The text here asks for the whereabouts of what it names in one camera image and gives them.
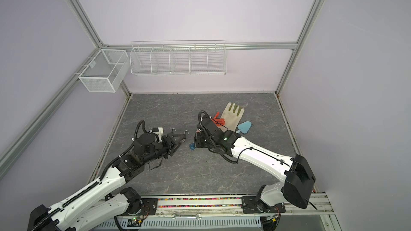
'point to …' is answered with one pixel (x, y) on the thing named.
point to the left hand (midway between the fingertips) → (183, 141)
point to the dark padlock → (184, 132)
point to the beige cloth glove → (231, 119)
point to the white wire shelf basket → (178, 58)
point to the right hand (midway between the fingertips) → (194, 140)
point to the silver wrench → (198, 216)
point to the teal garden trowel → (244, 127)
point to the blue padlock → (192, 146)
